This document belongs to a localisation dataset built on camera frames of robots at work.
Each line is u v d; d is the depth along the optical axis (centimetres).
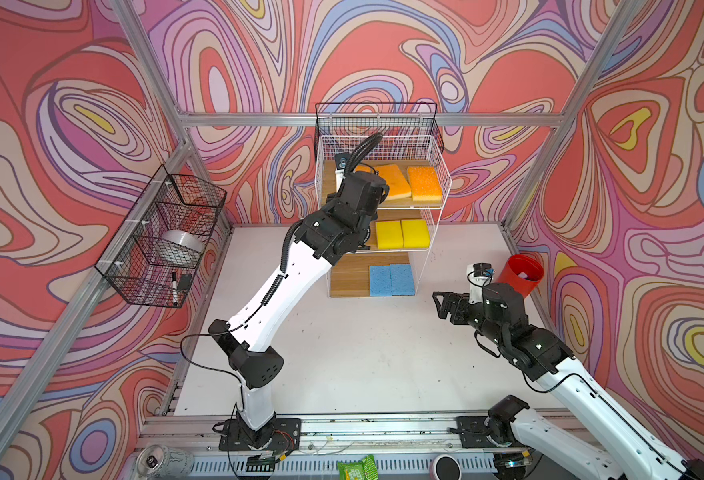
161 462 58
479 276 63
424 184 70
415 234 80
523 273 96
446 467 65
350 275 104
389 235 81
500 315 52
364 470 68
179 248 70
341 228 47
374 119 87
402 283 99
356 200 47
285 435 73
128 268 67
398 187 69
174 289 72
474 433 72
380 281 101
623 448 41
